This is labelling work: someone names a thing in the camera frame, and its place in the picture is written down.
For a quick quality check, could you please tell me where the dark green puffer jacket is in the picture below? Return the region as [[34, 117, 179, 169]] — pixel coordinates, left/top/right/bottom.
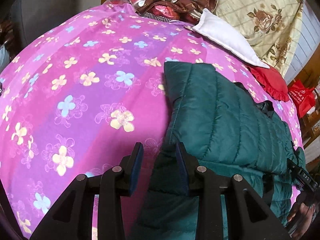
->
[[130, 62, 305, 239]]

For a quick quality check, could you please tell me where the right hand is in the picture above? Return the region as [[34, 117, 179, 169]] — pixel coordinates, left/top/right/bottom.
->
[[287, 201, 315, 239]]

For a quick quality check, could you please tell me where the red shopping bag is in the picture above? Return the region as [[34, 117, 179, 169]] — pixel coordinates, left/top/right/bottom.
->
[[289, 80, 316, 118]]

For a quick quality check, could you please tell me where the pink floral bed sheet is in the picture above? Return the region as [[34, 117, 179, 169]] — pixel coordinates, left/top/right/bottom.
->
[[1, 3, 302, 237]]

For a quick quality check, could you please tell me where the red ruffled cushion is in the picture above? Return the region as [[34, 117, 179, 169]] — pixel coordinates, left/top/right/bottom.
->
[[248, 66, 290, 102]]

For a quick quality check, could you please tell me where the white pillow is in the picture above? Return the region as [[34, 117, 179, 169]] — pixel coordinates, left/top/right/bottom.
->
[[192, 8, 270, 69]]

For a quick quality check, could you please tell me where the cream floral quilt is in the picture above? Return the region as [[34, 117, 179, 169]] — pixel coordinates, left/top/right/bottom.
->
[[214, 0, 304, 76]]

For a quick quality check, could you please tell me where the red plastic-wrapped package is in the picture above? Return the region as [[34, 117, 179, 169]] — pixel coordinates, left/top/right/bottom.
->
[[129, 0, 180, 22]]

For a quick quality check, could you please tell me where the grey refrigerator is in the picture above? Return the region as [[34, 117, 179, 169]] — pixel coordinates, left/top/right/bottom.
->
[[10, 0, 101, 49]]

